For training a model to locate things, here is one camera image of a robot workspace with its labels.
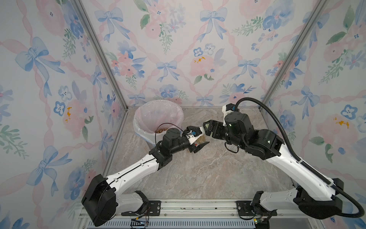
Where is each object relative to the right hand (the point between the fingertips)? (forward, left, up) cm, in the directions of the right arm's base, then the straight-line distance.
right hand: (210, 125), depth 64 cm
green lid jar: (-2, +3, -9) cm, 10 cm away
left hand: (+1, +2, -8) cm, 8 cm away
